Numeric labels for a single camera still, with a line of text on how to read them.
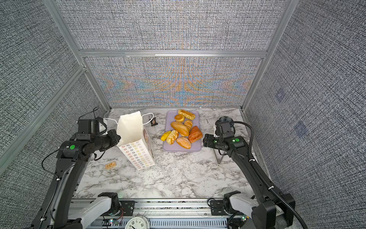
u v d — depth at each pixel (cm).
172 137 95
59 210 38
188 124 105
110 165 88
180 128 98
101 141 56
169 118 113
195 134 98
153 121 108
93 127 52
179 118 107
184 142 93
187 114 110
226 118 106
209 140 69
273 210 38
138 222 66
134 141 66
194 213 73
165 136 94
